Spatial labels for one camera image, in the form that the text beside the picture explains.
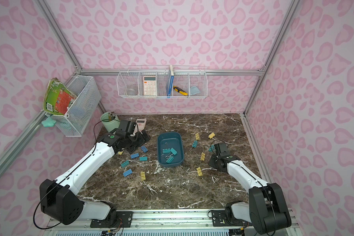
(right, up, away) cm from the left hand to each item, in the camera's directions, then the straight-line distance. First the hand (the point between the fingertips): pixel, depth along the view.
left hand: (145, 137), depth 82 cm
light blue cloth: (+29, +31, +18) cm, 46 cm away
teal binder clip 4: (+14, -10, +16) cm, 23 cm away
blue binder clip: (-5, -9, +16) cm, 19 cm away
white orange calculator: (0, +32, +11) cm, 34 cm away
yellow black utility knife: (+20, +29, +15) cm, 38 cm away
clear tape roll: (-12, +28, +13) cm, 34 cm away
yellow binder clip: (+31, -1, +22) cm, 38 cm away
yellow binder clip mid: (+34, -13, +13) cm, 38 cm away
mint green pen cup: (-27, +10, +16) cm, 33 cm away
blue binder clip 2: (-13, -22, +6) cm, 26 cm away
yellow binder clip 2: (+42, 0, +24) cm, 48 cm away
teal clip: (+13, -15, +11) cm, 22 cm away
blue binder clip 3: (-11, -13, +13) cm, 21 cm away
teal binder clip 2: (-14, -17, +10) cm, 24 cm away
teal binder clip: (-5, -15, +14) cm, 21 cm away
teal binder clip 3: (+41, -8, +18) cm, 46 cm away
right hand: (+39, -14, +7) cm, 42 cm away
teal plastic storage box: (+9, -4, +22) cm, 24 cm away
